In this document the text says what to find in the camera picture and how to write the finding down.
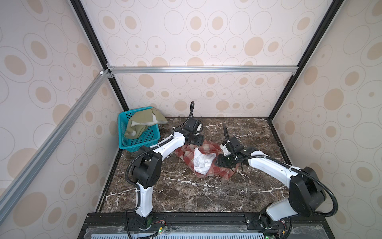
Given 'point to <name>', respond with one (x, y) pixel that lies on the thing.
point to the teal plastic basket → (147, 138)
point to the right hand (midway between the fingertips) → (217, 163)
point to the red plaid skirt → (202, 159)
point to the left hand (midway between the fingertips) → (203, 137)
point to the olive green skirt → (142, 120)
